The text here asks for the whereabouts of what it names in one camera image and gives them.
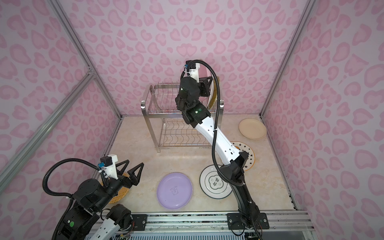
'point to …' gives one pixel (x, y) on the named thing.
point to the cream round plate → (252, 128)
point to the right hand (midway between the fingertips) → (212, 74)
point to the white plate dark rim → (212, 184)
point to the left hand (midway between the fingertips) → (135, 161)
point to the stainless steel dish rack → (169, 128)
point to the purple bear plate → (174, 190)
